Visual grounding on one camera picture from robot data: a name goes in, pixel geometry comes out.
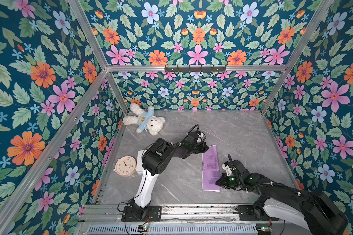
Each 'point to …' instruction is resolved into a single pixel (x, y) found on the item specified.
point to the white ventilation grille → (174, 229)
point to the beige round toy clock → (125, 166)
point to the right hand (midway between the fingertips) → (216, 181)
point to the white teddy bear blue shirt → (147, 121)
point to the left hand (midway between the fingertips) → (210, 147)
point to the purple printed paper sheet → (211, 170)
